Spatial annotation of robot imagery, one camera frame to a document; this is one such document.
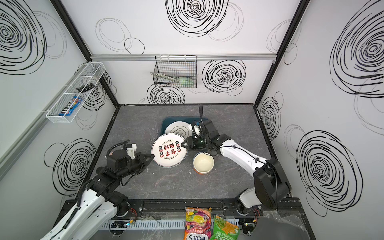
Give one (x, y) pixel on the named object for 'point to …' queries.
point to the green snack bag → (223, 230)
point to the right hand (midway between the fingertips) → (181, 145)
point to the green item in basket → (186, 82)
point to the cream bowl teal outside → (203, 162)
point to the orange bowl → (199, 173)
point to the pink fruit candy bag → (197, 223)
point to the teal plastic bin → (166, 120)
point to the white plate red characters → (168, 151)
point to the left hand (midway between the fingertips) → (156, 156)
